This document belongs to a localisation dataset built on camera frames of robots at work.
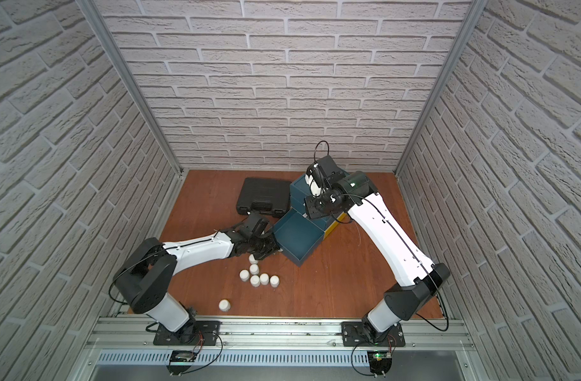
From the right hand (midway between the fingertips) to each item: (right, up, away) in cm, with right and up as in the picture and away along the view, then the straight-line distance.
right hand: (317, 208), depth 72 cm
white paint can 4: (-18, -26, +10) cm, 33 cm away
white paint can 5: (-14, -27, +10) cm, 32 cm away
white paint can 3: (-21, -27, +10) cm, 36 cm away
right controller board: (+19, -47, -2) cm, 51 cm away
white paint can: (-24, -20, +15) cm, 34 cm away
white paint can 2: (-22, -23, +13) cm, 35 cm away
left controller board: (-42, -45, -3) cm, 61 cm away
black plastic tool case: (-21, +3, +31) cm, 38 cm away
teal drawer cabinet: (-6, +5, +11) cm, 14 cm away
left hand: (-11, -15, +15) cm, 24 cm away
